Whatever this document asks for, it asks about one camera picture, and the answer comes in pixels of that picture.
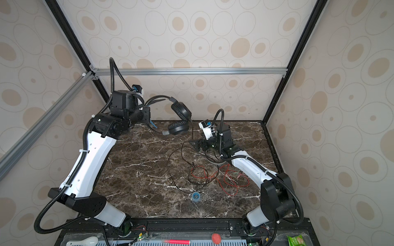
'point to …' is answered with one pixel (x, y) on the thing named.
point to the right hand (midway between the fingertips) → (196, 137)
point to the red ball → (216, 238)
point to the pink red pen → (176, 242)
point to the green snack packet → (297, 241)
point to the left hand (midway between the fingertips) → (149, 106)
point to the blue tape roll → (196, 196)
